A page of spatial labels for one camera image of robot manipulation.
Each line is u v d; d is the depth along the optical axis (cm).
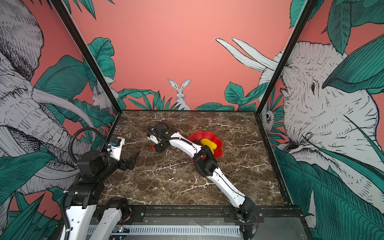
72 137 77
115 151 58
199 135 103
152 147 90
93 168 48
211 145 99
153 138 88
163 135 75
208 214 75
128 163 62
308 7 69
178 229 78
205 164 65
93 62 91
